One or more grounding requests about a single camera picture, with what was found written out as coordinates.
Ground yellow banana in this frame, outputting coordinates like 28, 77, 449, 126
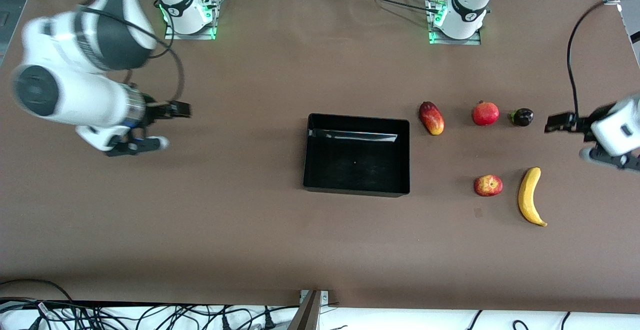
517, 166, 548, 228

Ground red yellow apple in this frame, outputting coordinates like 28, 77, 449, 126
474, 174, 504, 198

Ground black plastic box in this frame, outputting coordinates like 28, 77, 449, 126
302, 113, 411, 199

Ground dark purple eggplant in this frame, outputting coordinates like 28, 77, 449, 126
508, 107, 535, 128

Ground red pomegranate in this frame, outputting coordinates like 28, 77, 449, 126
472, 101, 500, 127

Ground red yellow mango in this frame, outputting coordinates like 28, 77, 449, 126
419, 101, 445, 136

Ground brown table cover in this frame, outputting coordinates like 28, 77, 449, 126
0, 0, 640, 316

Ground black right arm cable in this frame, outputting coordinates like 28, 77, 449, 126
80, 5, 186, 108

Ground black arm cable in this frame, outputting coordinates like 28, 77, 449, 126
80, 5, 186, 108
566, 1, 611, 118

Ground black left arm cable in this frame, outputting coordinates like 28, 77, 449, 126
566, 1, 611, 118

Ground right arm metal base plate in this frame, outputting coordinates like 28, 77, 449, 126
165, 0, 217, 41

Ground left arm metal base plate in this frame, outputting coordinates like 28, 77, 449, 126
427, 0, 482, 46

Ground tangled black cables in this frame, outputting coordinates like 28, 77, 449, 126
0, 297, 301, 330

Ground black arched floor cable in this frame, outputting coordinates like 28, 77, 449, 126
0, 279, 75, 305

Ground aluminium post with bracket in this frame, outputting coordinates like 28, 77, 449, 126
287, 289, 331, 330

